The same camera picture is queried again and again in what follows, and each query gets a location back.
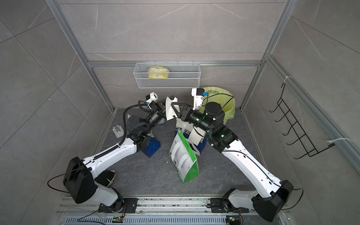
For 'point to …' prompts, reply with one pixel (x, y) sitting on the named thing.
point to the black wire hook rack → (295, 125)
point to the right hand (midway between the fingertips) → (174, 105)
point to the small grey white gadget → (118, 131)
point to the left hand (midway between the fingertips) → (173, 96)
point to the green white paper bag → (183, 158)
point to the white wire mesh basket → (181, 75)
